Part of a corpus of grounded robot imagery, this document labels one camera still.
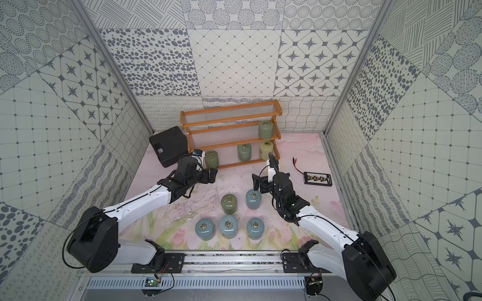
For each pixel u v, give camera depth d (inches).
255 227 30.0
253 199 33.2
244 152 39.9
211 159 38.0
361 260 15.7
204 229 29.4
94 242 16.3
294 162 42.0
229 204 32.6
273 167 28.0
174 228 33.0
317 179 38.6
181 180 26.0
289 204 24.5
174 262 28.9
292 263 28.8
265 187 29.9
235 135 41.7
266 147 39.8
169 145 44.4
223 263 30.0
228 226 29.4
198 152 30.1
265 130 36.9
